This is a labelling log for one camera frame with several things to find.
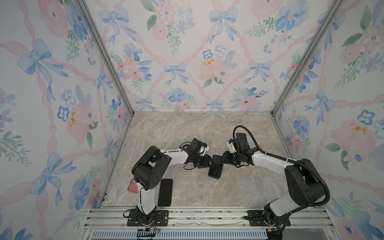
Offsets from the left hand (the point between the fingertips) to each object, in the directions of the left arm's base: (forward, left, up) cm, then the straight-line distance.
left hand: (213, 164), depth 89 cm
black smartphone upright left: (-16, +27, -4) cm, 32 cm away
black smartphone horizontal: (-1, -2, -5) cm, 5 cm away
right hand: (+4, -6, 0) cm, 7 cm away
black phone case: (-1, -2, -5) cm, 5 cm away
